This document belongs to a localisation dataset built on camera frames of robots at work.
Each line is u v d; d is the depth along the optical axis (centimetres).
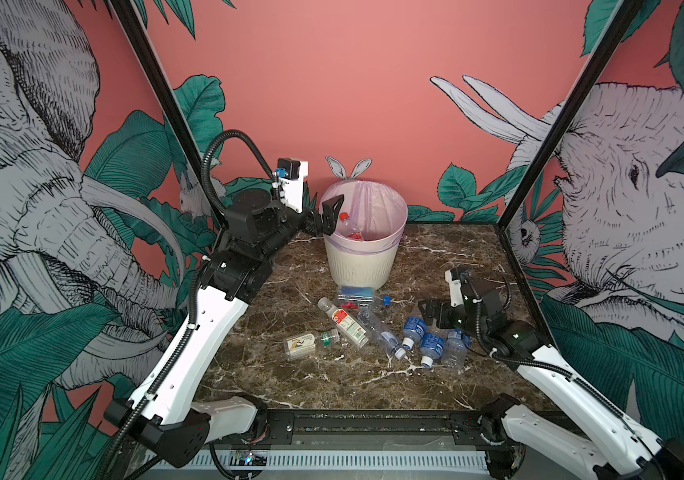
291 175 48
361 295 98
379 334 90
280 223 50
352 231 99
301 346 82
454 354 81
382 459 70
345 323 86
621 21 70
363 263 84
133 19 71
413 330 86
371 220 103
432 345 83
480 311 55
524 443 59
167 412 36
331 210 52
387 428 75
